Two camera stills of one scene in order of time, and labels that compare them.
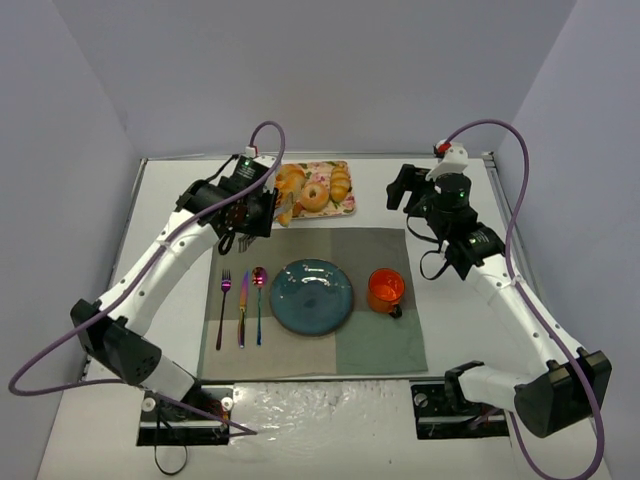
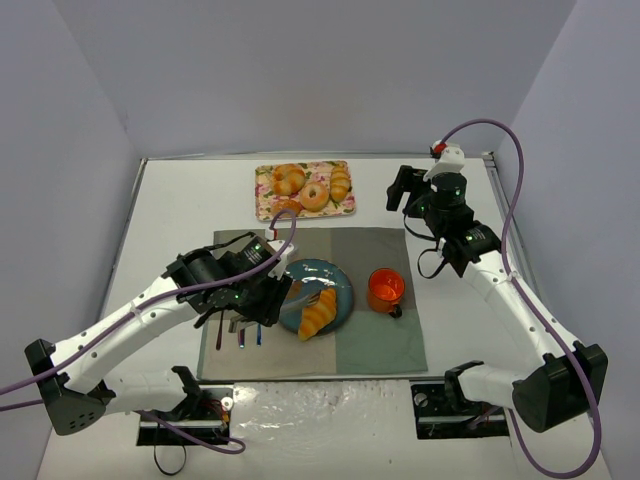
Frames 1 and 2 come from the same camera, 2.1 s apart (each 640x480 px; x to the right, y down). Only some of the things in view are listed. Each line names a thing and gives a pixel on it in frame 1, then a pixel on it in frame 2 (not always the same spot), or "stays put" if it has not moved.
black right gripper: x=401 y=185 stays put
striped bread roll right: x=340 y=183 stays put
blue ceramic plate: x=311 y=297 stays put
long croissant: x=286 y=195 to x=314 y=318
